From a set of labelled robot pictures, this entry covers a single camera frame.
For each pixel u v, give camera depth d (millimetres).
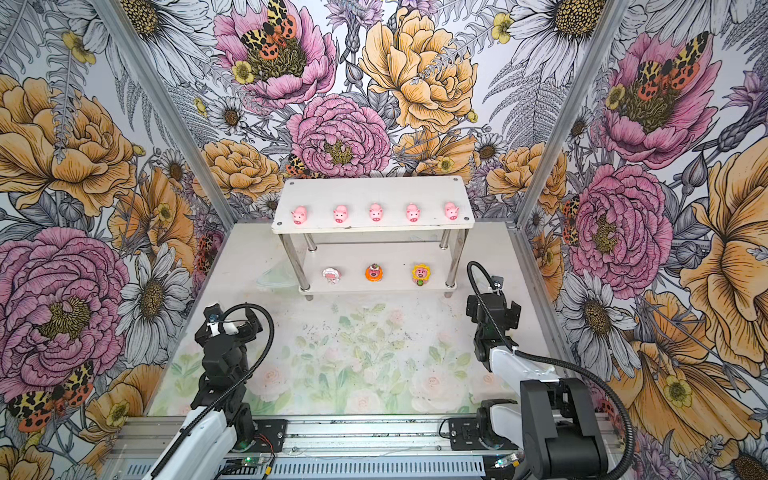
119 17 717
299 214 728
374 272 937
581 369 455
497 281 773
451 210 731
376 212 730
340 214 728
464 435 740
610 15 719
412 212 730
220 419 583
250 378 634
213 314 675
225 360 617
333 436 761
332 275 917
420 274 938
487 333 695
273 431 750
